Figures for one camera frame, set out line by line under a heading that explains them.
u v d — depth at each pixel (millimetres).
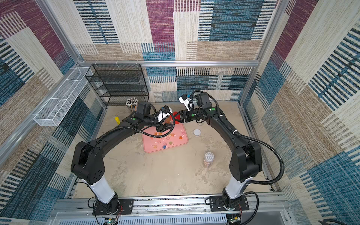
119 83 1083
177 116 761
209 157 780
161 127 743
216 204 730
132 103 964
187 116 710
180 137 992
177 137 992
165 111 722
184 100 732
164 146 943
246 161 453
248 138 465
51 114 700
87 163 470
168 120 826
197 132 1023
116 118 998
